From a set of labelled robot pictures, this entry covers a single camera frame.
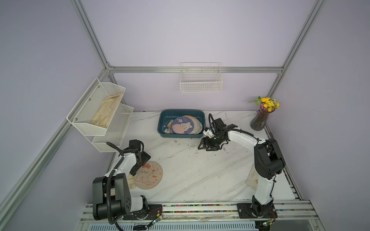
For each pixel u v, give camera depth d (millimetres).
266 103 925
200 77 950
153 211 736
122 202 422
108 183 406
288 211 760
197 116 1152
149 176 860
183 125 1069
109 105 819
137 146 720
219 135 710
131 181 839
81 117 680
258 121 1017
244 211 729
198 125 1079
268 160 505
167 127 1099
